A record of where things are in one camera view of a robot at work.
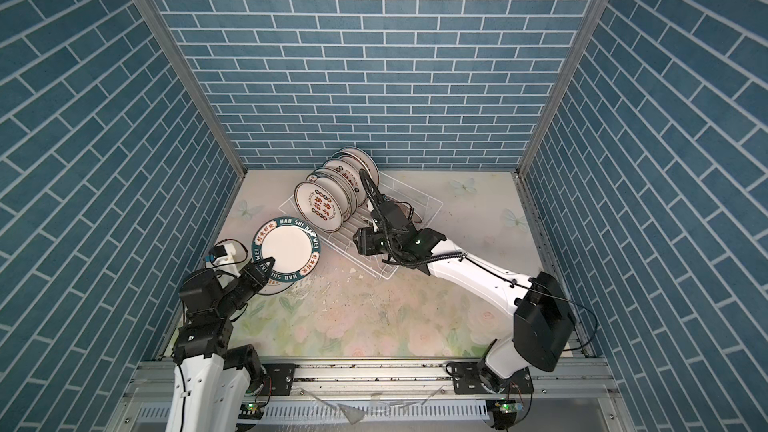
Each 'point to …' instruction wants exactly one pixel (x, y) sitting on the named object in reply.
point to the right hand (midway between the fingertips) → (357, 234)
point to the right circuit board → (505, 413)
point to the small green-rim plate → (292, 243)
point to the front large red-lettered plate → (318, 207)
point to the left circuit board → (253, 411)
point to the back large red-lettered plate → (361, 158)
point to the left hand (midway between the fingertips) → (276, 260)
